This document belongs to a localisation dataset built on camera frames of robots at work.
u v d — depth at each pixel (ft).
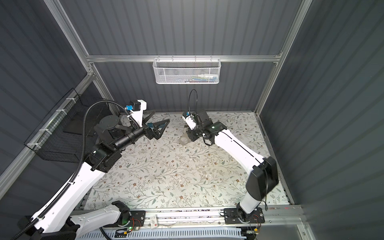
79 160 2.08
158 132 1.74
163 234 2.53
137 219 2.38
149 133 1.71
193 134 2.34
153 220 2.37
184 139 2.84
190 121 2.33
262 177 1.40
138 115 1.62
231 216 2.39
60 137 2.32
